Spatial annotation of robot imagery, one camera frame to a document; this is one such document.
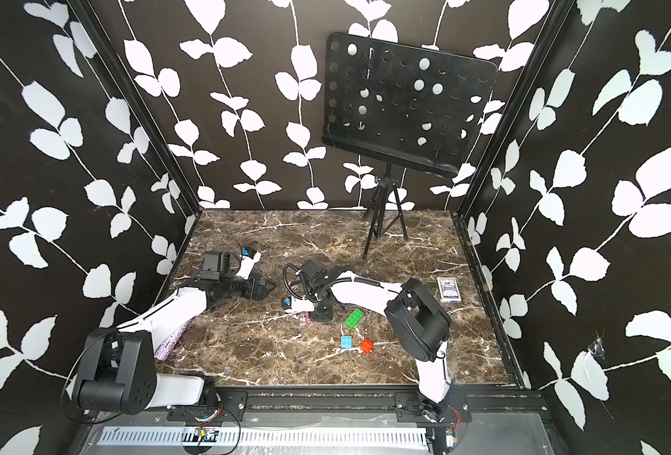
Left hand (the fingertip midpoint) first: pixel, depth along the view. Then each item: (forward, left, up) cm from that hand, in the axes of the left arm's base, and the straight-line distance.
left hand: (265, 278), depth 89 cm
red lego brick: (-20, -31, -8) cm, 38 cm away
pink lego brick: (-11, -14, -9) cm, 20 cm away
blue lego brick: (-19, -25, -7) cm, 33 cm away
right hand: (-8, -15, -5) cm, 18 cm away
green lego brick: (-11, -29, -8) cm, 32 cm away
